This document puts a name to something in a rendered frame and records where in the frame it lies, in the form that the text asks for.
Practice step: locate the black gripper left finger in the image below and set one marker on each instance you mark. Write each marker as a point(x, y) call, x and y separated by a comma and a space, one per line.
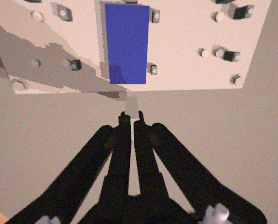
point(62, 199)

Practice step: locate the pale pink fixture plate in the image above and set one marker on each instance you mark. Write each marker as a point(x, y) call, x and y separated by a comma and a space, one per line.
point(186, 27)

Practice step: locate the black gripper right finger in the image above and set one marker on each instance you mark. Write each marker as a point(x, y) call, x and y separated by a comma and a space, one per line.
point(212, 201)

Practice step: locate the blue rectangular plate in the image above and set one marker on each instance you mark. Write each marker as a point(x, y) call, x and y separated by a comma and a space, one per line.
point(127, 28)

